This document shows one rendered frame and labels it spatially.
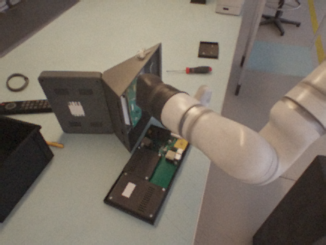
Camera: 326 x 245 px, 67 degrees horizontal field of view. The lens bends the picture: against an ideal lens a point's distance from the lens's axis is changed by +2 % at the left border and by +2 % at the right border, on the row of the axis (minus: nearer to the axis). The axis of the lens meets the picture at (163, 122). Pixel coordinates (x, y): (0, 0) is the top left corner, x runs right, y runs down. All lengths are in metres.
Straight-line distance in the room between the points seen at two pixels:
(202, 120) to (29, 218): 0.46
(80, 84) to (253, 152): 0.43
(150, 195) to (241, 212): 1.21
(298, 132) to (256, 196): 1.49
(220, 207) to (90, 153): 1.18
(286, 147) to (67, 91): 0.49
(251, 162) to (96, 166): 0.45
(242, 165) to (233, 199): 1.45
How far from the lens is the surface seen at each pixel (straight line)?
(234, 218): 1.72
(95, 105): 0.65
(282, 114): 0.35
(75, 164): 0.70
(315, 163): 1.01
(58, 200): 0.66
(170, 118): 0.42
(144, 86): 0.50
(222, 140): 0.35
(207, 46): 1.11
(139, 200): 0.58
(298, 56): 2.60
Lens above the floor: 1.55
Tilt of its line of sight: 47 degrees down
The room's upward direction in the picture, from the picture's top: 1 degrees counter-clockwise
